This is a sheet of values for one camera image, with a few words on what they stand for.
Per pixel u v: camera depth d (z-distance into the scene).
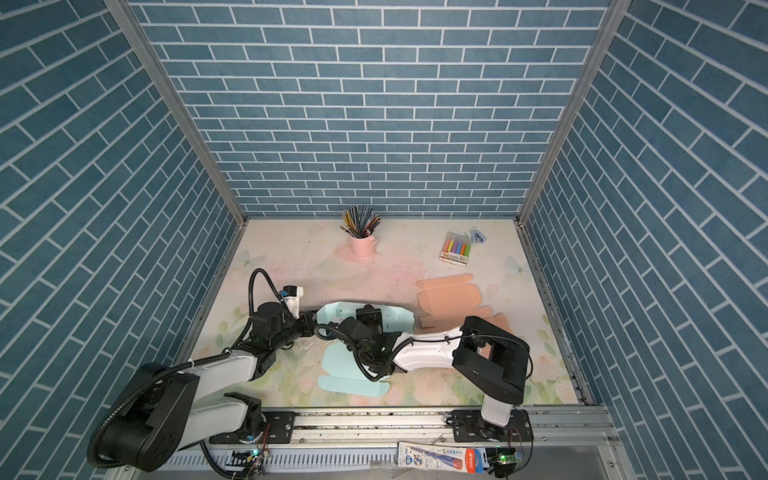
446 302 1.01
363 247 1.04
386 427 0.75
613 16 0.71
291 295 0.79
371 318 0.75
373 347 0.64
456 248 1.11
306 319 0.77
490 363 0.46
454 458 0.69
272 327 0.69
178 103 0.87
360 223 1.05
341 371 0.83
